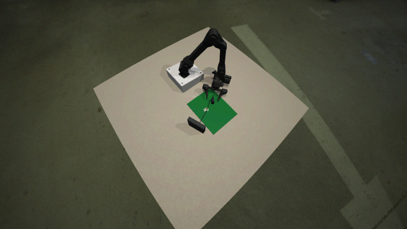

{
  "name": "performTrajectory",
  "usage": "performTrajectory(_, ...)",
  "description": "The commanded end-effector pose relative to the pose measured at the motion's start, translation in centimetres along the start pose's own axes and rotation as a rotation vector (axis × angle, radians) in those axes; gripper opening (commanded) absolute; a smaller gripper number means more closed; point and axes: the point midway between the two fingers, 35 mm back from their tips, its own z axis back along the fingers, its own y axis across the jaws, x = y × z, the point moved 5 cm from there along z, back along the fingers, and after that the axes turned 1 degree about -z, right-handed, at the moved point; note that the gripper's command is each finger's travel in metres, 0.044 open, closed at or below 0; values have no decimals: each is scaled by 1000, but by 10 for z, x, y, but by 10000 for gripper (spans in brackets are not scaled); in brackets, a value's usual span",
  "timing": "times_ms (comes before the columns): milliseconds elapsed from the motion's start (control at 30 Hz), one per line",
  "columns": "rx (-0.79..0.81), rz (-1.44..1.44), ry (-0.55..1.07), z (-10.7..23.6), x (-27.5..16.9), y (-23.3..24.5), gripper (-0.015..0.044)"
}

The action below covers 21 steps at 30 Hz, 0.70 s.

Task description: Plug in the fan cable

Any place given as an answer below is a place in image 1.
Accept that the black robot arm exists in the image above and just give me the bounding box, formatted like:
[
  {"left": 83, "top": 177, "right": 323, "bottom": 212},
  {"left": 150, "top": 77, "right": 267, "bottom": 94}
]
[{"left": 179, "top": 28, "right": 231, "bottom": 88}]

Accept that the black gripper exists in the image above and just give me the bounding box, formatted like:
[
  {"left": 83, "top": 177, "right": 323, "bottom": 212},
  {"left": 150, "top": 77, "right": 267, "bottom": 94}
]
[{"left": 202, "top": 79, "right": 228, "bottom": 101}]

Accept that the green circuit board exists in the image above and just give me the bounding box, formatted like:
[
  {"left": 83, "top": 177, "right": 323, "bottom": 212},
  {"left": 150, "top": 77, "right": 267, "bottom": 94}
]
[{"left": 187, "top": 89, "right": 237, "bottom": 135}]

